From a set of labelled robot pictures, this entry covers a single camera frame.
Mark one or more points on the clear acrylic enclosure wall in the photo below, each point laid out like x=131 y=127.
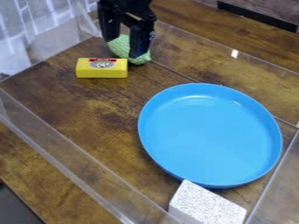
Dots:
x=71 y=155

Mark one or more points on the yellow rectangular box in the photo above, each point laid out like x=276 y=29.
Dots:
x=101 y=68

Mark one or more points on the white speckled foam block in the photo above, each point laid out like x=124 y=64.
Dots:
x=198 y=206

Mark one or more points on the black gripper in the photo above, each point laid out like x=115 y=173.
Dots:
x=113 y=10

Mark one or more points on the blue round tray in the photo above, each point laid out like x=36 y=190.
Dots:
x=210 y=134

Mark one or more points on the green knobbly soft toy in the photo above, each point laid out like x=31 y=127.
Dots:
x=119 y=47

